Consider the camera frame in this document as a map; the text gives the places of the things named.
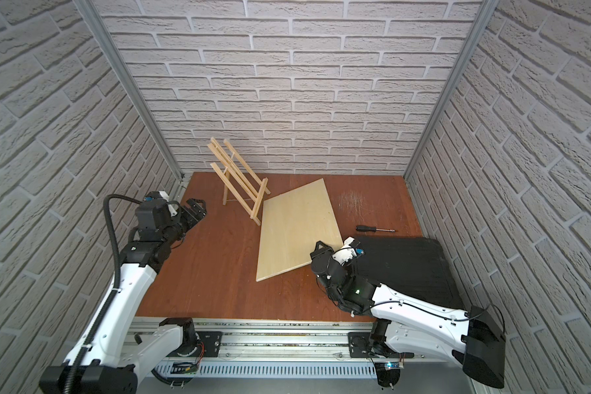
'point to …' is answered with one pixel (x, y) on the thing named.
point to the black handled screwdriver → (373, 229)
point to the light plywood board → (292, 224)
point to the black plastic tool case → (409, 263)
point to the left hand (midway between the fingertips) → (200, 203)
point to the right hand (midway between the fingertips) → (316, 243)
